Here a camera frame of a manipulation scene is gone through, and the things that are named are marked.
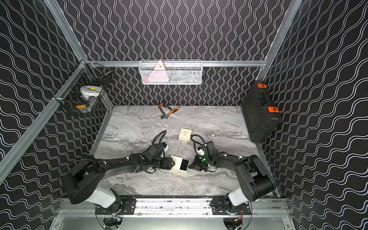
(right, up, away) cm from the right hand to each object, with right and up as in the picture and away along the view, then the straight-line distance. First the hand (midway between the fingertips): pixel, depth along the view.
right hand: (190, 166), depth 87 cm
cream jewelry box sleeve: (-3, +18, +13) cm, 23 cm away
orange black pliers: (-23, +41, +34) cm, 58 cm away
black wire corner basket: (-60, +44, -7) cm, 75 cm away
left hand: (-13, +2, +1) cm, 13 cm away
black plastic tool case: (+43, +30, -1) cm, 53 cm away
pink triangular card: (-19, +57, +2) cm, 60 cm away
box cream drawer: (-4, +1, -1) cm, 4 cm away
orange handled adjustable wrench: (-12, +37, +30) cm, 49 cm away
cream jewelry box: (-7, +3, +1) cm, 8 cm away
